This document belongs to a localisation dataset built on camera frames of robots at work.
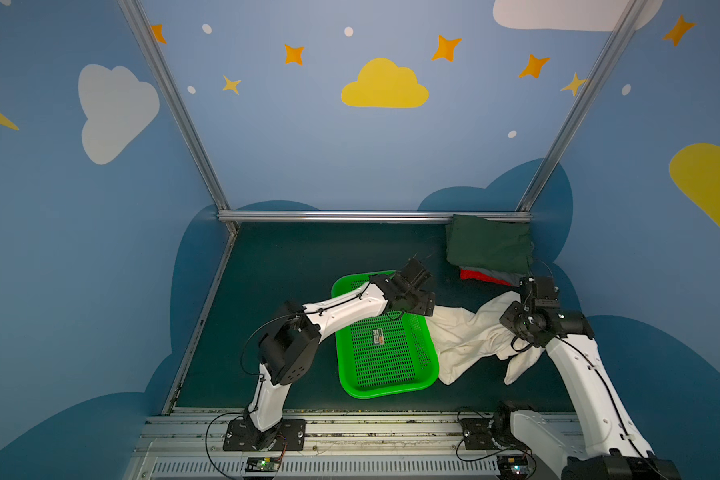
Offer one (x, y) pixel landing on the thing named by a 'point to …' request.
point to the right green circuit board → (512, 464)
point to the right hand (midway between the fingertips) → (518, 317)
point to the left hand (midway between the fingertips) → (426, 303)
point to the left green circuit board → (262, 464)
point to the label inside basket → (378, 337)
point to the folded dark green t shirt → (475, 241)
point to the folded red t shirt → (466, 274)
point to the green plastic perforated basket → (388, 355)
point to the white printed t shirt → (462, 336)
